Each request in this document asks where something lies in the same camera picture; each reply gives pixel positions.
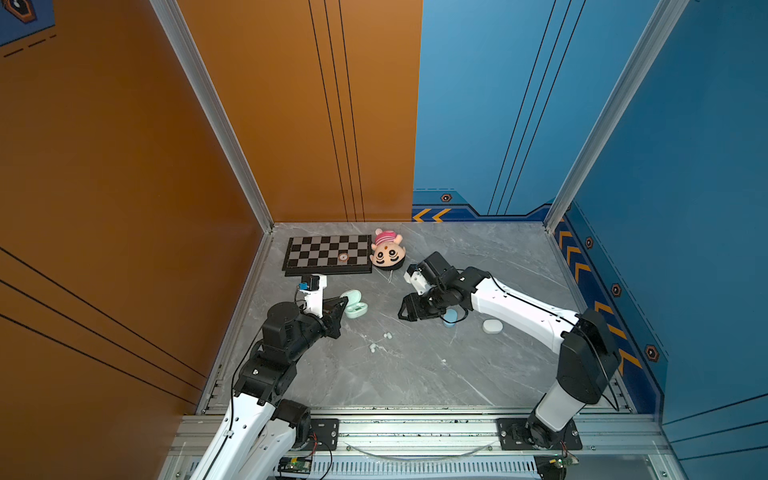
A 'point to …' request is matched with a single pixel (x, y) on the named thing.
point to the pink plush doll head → (387, 252)
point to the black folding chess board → (319, 255)
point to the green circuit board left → (301, 465)
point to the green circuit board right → (561, 462)
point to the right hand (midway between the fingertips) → (402, 315)
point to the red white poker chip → (343, 256)
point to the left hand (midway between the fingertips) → (345, 297)
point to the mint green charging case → (354, 307)
